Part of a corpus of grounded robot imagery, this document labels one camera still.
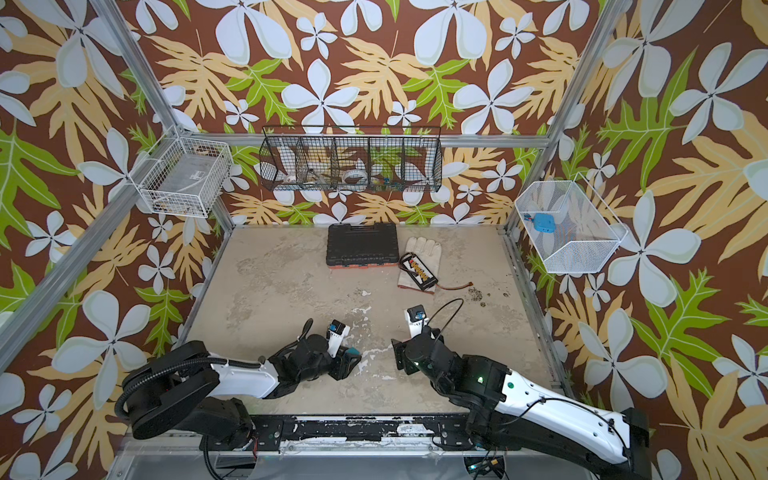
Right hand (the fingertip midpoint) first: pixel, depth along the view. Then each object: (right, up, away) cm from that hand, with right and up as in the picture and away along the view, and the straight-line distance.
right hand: (400, 339), depth 73 cm
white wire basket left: (-60, +43, +12) cm, 75 cm away
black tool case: (-14, +24, +36) cm, 46 cm away
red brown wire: (+20, +9, +30) cm, 37 cm away
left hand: (-13, -7, +14) cm, 20 cm away
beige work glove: (+13, +22, +38) cm, 46 cm away
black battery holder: (+9, +14, +29) cm, 34 cm away
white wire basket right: (+49, +27, +4) cm, 56 cm away
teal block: (-13, -8, +16) cm, 22 cm away
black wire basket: (-15, +53, +25) cm, 61 cm away
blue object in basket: (+43, +31, +13) cm, 54 cm away
